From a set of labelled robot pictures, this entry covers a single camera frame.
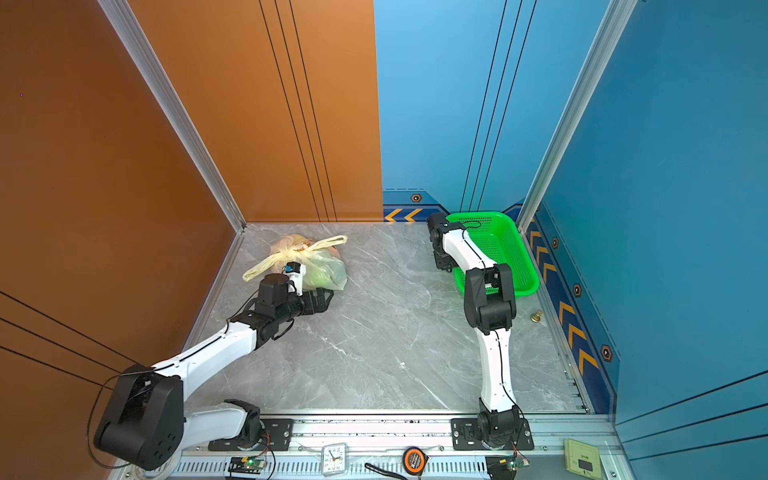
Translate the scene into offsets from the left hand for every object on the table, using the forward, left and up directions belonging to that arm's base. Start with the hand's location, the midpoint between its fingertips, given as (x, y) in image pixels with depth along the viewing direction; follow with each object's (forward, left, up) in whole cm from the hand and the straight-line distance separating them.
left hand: (322, 290), depth 88 cm
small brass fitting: (-3, -66, -9) cm, 67 cm away
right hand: (+15, -42, -6) cm, 45 cm away
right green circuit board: (-41, -48, -11) cm, 64 cm away
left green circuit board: (-41, +13, -12) cm, 45 cm away
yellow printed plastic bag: (+10, +2, -2) cm, 11 cm away
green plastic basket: (+32, -61, -8) cm, 69 cm away
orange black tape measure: (-40, -27, -7) cm, 49 cm away
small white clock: (-40, -8, -9) cm, 42 cm away
